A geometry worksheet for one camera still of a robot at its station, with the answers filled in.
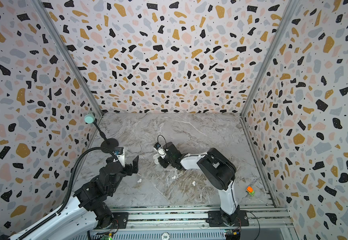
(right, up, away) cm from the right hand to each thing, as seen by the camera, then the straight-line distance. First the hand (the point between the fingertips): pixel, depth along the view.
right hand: (159, 154), depth 93 cm
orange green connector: (+52, -18, -12) cm, 56 cm away
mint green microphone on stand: (-35, +6, +8) cm, 36 cm away
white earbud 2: (+10, -12, -6) cm, 17 cm away
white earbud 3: (+21, -15, -8) cm, 27 cm away
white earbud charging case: (-2, -2, -1) cm, 3 cm away
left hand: (-11, +3, -19) cm, 22 cm away
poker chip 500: (+7, -34, -23) cm, 42 cm away
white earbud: (-10, -14, -8) cm, 19 cm away
